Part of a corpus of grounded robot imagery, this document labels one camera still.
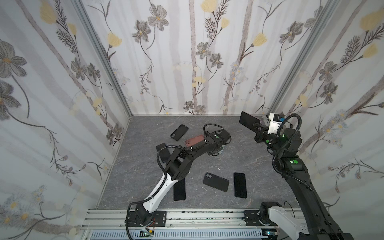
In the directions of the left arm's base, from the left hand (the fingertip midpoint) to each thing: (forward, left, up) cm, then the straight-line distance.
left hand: (215, 147), depth 100 cm
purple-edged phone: (-27, +24, -3) cm, 36 cm away
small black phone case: (+15, +25, -4) cm, 29 cm away
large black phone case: (-23, +2, -1) cm, 23 cm away
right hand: (-7, -14, +34) cm, 37 cm away
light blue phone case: (-3, -3, 0) cm, 5 cm away
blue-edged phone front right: (-25, -12, -2) cm, 28 cm away
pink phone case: (+6, +17, -2) cm, 18 cm away
